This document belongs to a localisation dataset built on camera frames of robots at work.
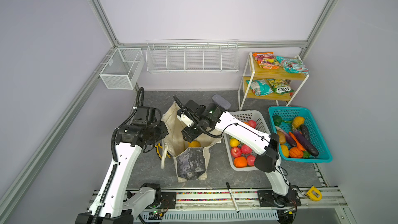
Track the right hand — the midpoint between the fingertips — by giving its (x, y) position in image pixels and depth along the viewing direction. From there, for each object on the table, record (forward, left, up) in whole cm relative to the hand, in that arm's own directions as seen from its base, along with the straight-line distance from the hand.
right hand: (188, 135), depth 75 cm
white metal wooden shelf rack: (+29, -34, +16) cm, 47 cm away
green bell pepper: (+18, -54, -14) cm, 59 cm away
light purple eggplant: (+7, -57, -17) cm, 60 cm away
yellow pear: (+3, -2, -15) cm, 15 cm away
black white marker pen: (-24, -22, -19) cm, 37 cm away
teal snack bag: (+34, -43, -1) cm, 55 cm away
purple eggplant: (+1, -65, -14) cm, 66 cm away
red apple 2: (+16, -37, -15) cm, 43 cm away
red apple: (-2, -25, -15) cm, 29 cm away
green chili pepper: (+21, -63, -19) cm, 69 cm away
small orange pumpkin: (-3, -57, -14) cm, 59 cm away
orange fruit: (-8, -26, -13) cm, 31 cm away
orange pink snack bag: (+39, -43, +16) cm, 60 cm away
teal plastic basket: (+5, -71, -13) cm, 73 cm away
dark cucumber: (+10, -68, -15) cm, 70 cm away
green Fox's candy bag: (+35, -55, -1) cm, 65 cm away
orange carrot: (+3, -62, -17) cm, 64 cm away
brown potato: (+8, -53, -16) cm, 56 cm away
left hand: (-1, +10, +3) cm, 11 cm away
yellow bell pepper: (+17, -66, -14) cm, 70 cm away
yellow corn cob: (-1, -52, -15) cm, 55 cm away
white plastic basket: (+20, -34, -12) cm, 41 cm away
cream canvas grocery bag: (-12, -1, -3) cm, 12 cm away
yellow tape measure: (-22, -61, -18) cm, 67 cm away
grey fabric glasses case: (+37, -19, -18) cm, 45 cm away
